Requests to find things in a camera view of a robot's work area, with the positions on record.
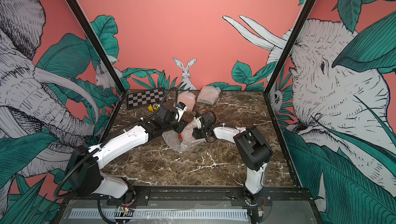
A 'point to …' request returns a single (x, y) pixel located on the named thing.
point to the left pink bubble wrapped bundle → (188, 98)
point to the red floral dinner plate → (180, 137)
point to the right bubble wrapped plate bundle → (208, 94)
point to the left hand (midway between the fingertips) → (185, 118)
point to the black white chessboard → (145, 98)
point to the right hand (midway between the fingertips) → (192, 132)
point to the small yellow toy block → (151, 108)
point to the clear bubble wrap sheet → (171, 138)
